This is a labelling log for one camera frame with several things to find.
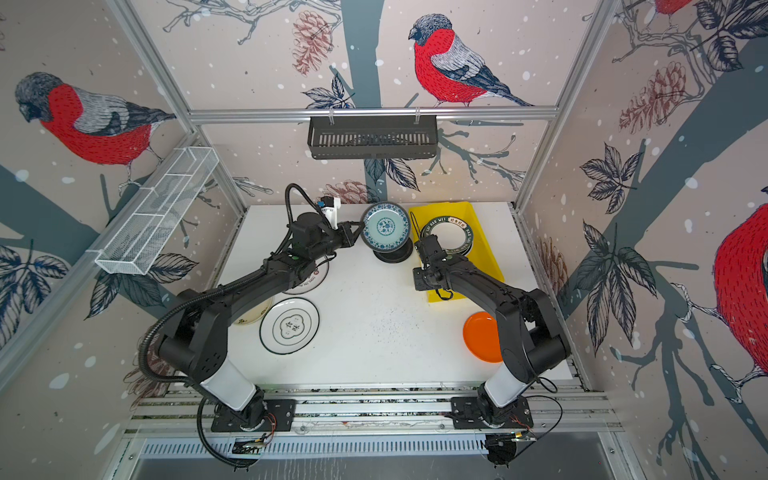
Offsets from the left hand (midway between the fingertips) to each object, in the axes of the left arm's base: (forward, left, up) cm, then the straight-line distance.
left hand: (365, 223), depth 82 cm
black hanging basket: (+40, +2, +2) cm, 40 cm away
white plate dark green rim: (+14, -31, -21) cm, 40 cm away
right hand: (-8, -17, -19) cm, 27 cm away
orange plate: (-22, -34, -24) cm, 47 cm away
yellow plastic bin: (+4, -38, -20) cm, 43 cm away
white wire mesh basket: (0, +55, +5) cm, 55 cm away
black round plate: (+6, -9, -23) cm, 26 cm away
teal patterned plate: (+2, -6, -3) cm, 7 cm away
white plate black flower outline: (-19, +24, -26) cm, 40 cm away
